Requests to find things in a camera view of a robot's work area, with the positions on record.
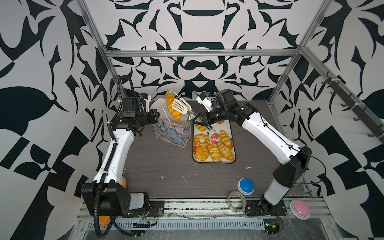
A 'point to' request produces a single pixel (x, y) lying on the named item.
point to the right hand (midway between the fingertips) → (194, 120)
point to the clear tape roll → (236, 201)
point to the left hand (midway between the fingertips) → (158, 111)
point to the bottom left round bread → (201, 153)
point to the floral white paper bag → (177, 134)
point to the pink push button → (300, 209)
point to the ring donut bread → (199, 136)
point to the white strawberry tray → (215, 136)
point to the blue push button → (245, 186)
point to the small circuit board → (271, 229)
